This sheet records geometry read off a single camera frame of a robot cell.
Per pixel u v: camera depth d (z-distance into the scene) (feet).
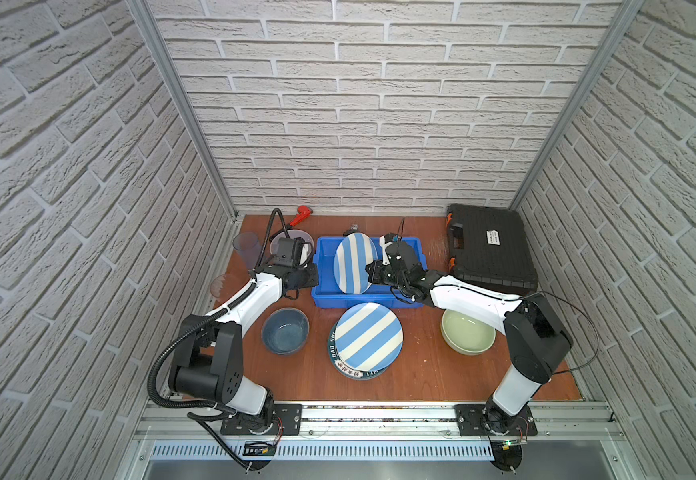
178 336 1.37
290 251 2.29
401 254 2.17
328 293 3.26
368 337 2.78
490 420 2.15
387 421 2.48
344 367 2.62
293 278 2.20
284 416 2.45
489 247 3.38
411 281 2.20
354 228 3.73
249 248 3.19
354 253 3.01
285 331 2.87
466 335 2.85
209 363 1.42
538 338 1.52
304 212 3.92
